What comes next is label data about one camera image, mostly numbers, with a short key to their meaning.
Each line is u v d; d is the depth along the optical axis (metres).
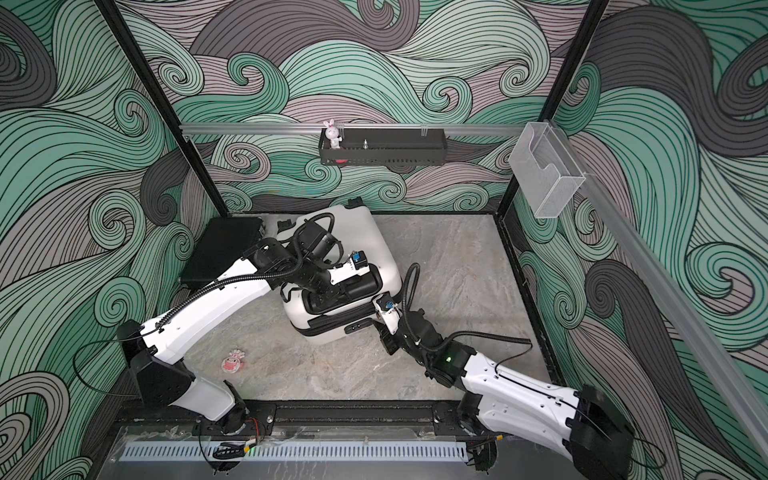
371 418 0.75
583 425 0.41
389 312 0.65
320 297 0.62
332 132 0.88
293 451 0.70
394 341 0.68
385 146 0.95
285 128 1.73
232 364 0.79
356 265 0.62
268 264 0.48
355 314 0.73
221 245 1.04
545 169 0.78
